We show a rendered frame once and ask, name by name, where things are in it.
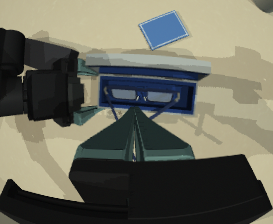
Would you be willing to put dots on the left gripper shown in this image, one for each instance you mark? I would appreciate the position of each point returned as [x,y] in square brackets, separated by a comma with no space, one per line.
[75,65]

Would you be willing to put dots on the dark blue glasses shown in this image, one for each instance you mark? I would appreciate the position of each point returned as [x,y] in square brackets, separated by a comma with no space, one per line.
[152,95]

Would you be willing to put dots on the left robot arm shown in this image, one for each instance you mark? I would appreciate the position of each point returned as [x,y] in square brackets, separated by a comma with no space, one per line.
[50,96]

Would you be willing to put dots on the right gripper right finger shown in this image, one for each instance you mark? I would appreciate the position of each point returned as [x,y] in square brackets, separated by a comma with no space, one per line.
[156,143]

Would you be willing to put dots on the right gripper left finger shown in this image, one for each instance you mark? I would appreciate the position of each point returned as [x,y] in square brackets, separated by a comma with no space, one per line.
[112,142]

